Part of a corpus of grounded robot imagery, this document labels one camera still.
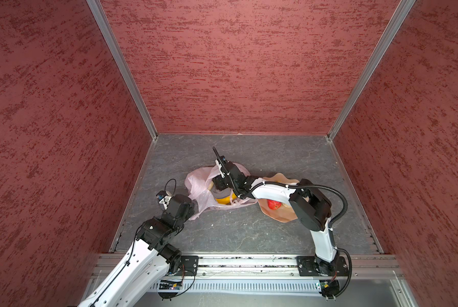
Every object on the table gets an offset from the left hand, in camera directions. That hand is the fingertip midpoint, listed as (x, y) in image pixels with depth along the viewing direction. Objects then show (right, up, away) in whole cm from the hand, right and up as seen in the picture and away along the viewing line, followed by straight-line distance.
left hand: (188, 210), depth 78 cm
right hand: (+11, +11, +14) cm, 21 cm away
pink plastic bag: (+5, +12, -4) cm, 13 cm away
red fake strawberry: (+37, 0, +8) cm, 38 cm away
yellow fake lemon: (+15, +1, +11) cm, 19 cm away
